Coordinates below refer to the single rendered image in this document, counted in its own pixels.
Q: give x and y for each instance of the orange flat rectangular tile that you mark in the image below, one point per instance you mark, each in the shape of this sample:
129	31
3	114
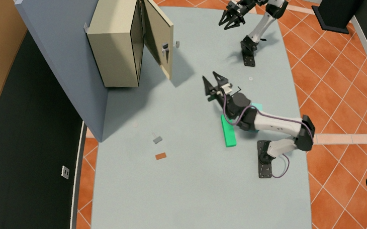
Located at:
160	156

